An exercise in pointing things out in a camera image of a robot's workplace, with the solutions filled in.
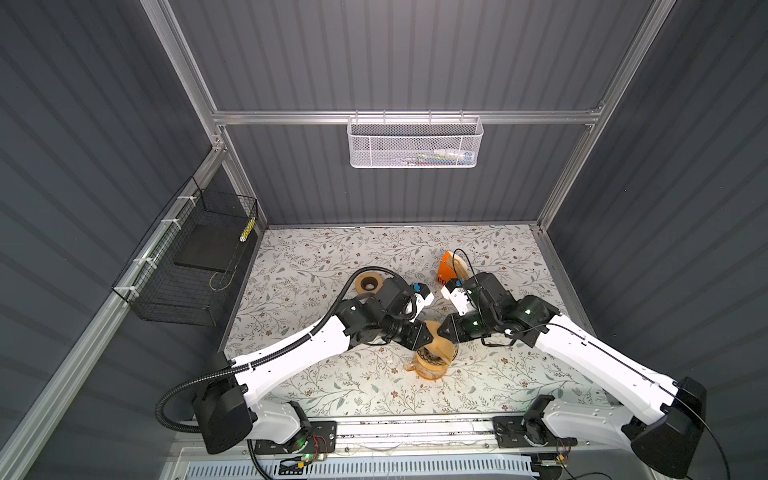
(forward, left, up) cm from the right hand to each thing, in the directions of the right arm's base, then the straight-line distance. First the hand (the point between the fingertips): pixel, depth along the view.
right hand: (441, 334), depth 73 cm
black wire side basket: (+11, +63, +12) cm, 66 cm away
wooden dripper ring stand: (-6, +3, -4) cm, 8 cm away
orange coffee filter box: (+26, -5, -8) cm, 28 cm away
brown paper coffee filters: (+28, -10, -9) cm, 31 cm away
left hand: (-2, +2, +1) cm, 3 cm away
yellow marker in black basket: (+26, +53, +12) cm, 60 cm away
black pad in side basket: (+18, +59, +14) cm, 63 cm away
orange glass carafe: (-4, +3, -16) cm, 17 cm away
